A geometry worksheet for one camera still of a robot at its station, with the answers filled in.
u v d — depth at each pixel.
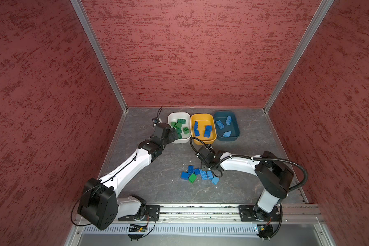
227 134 1.03
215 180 0.83
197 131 1.06
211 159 0.69
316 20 0.75
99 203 0.40
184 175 0.86
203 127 1.09
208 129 1.07
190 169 0.89
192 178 0.83
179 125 1.09
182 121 1.10
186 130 1.03
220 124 1.10
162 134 0.62
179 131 1.05
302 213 0.76
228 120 1.10
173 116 1.10
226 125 1.10
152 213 0.74
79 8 0.71
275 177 0.47
